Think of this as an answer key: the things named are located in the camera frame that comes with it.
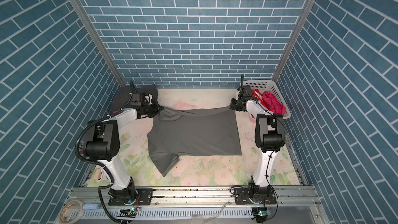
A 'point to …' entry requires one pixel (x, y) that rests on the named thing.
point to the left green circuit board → (127, 212)
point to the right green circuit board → (260, 213)
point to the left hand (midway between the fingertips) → (164, 105)
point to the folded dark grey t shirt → (123, 97)
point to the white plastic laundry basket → (267, 85)
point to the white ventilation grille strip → (140, 214)
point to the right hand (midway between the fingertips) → (231, 103)
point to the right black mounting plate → (242, 196)
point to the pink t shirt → (271, 102)
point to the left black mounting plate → (144, 197)
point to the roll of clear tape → (71, 211)
